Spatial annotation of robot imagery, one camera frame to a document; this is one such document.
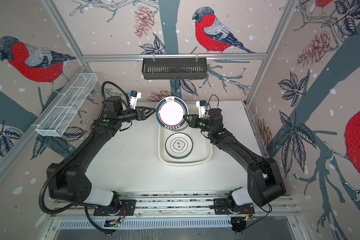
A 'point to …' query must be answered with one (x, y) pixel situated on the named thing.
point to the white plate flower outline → (178, 145)
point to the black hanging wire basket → (176, 68)
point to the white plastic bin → (202, 153)
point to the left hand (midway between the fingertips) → (151, 110)
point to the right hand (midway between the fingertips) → (183, 118)
